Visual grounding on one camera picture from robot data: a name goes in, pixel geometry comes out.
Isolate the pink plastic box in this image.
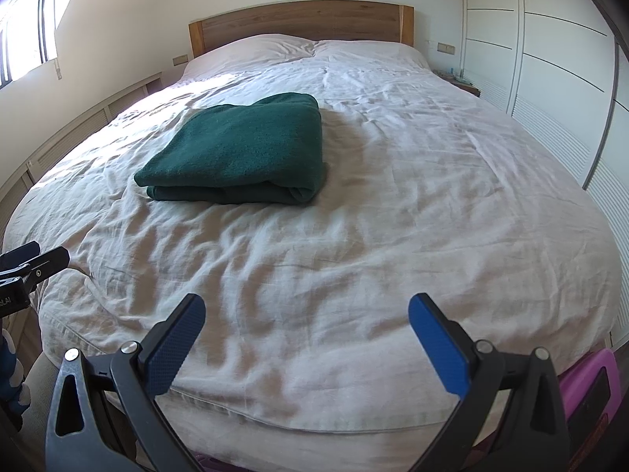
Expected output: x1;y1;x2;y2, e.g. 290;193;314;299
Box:
560;347;617;472

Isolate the bed with white duvet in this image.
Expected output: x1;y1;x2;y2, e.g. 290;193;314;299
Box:
0;34;617;472

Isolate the beige louvred low cabinet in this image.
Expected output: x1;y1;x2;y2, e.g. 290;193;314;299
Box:
0;73;163;237

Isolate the green knitted sweater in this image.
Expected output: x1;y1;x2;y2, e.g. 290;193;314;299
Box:
134;92;329;206

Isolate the window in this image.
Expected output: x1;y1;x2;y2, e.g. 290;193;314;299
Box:
0;0;60;89

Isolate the white louvred wardrobe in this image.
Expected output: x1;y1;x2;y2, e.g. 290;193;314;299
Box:
459;0;629;350

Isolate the white pillow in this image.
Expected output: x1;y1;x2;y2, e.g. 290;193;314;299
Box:
184;34;318;79
312;40;432;70

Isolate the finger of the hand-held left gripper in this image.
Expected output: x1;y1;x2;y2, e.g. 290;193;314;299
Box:
0;242;41;273
15;247;70;288

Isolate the wooden headboard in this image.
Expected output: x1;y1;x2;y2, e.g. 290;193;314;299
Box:
189;0;414;59

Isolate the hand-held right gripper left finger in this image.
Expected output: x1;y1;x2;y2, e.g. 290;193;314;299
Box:
44;293;206;472

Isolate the wooden nightstand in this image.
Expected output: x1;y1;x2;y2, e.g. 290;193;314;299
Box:
435;70;481;98

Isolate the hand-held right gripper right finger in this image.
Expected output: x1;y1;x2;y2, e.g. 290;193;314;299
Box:
409;293;573;472

